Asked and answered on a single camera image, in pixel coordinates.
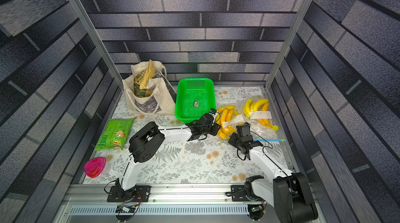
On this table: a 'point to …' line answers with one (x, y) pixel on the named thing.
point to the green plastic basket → (194, 96)
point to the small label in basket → (196, 103)
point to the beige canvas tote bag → (162, 100)
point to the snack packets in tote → (144, 84)
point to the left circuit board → (124, 212)
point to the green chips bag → (115, 134)
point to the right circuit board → (257, 208)
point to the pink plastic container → (94, 167)
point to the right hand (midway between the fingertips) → (232, 137)
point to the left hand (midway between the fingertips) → (220, 125)
